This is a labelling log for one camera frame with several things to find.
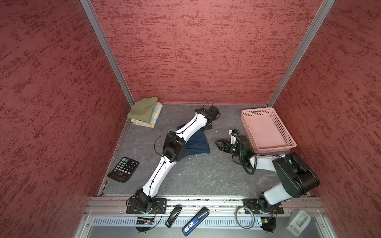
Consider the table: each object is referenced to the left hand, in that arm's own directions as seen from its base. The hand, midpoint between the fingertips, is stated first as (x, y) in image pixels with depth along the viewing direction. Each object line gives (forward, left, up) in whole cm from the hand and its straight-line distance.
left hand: (200, 129), depth 98 cm
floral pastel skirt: (+17, +33, -2) cm, 37 cm away
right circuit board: (-51, -34, -7) cm, 62 cm away
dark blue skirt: (-11, +1, -1) cm, 11 cm away
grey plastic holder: (-51, -46, -3) cm, 68 cm away
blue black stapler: (-51, +3, -1) cm, 51 cm away
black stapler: (-49, +13, -2) cm, 51 cm away
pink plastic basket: (+3, -48, -5) cm, 48 cm away
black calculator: (-26, +45, -4) cm, 53 cm away
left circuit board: (-51, +30, -9) cm, 59 cm away
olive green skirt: (+20, +45, -2) cm, 49 cm away
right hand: (-11, -11, -1) cm, 16 cm away
